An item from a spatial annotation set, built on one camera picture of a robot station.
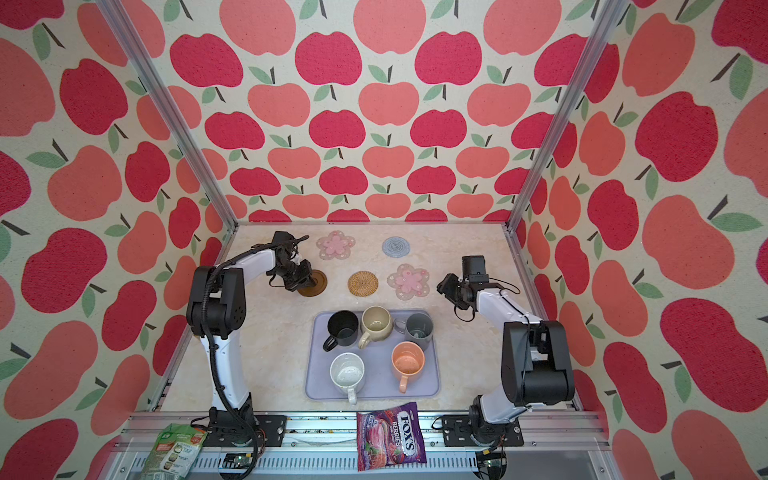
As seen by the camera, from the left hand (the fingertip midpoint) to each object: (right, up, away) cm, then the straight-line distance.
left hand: (321, 282), depth 102 cm
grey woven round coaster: (+27, +13, +12) cm, 32 cm away
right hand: (+43, -1, -8) cm, 44 cm away
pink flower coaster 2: (+31, 0, +2) cm, 31 cm away
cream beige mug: (+20, -12, -10) cm, 25 cm away
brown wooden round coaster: (-1, -2, -1) cm, 2 cm away
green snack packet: (-28, -37, -33) cm, 56 cm away
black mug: (+10, -12, -14) cm, 21 cm away
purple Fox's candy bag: (+23, -34, -31) cm, 52 cm away
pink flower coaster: (+4, +13, +14) cm, 19 cm away
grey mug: (+32, -12, -16) cm, 38 cm away
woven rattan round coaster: (+15, 0, +2) cm, 15 cm away
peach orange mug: (+29, -20, -18) cm, 39 cm away
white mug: (+12, -23, -20) cm, 33 cm away
